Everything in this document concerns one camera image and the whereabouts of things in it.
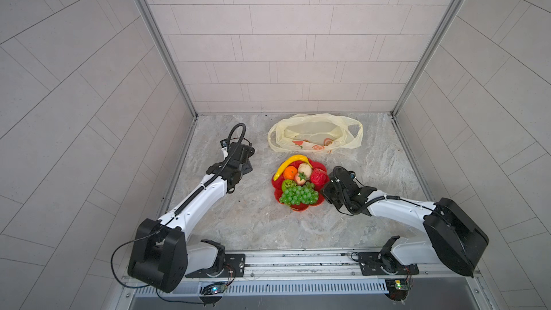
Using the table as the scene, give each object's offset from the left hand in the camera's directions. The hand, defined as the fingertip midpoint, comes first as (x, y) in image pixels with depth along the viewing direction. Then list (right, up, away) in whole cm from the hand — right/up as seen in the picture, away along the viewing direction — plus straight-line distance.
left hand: (243, 161), depth 87 cm
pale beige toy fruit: (+26, -4, +2) cm, 26 cm away
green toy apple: (+18, -9, -4) cm, 21 cm away
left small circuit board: (-5, -36, -22) cm, 42 cm away
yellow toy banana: (+18, 0, +4) cm, 19 cm away
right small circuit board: (+53, -38, -19) cm, 68 cm away
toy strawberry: (+23, -6, -4) cm, 24 cm away
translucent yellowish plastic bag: (+33, +12, +22) cm, 41 cm away
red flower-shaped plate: (+14, -9, 0) cm, 17 cm away
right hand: (+30, -13, 0) cm, 33 cm away
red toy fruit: (+31, -7, -3) cm, 32 cm away
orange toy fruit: (+19, -5, +2) cm, 20 cm away
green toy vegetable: (+23, -11, -8) cm, 26 cm away
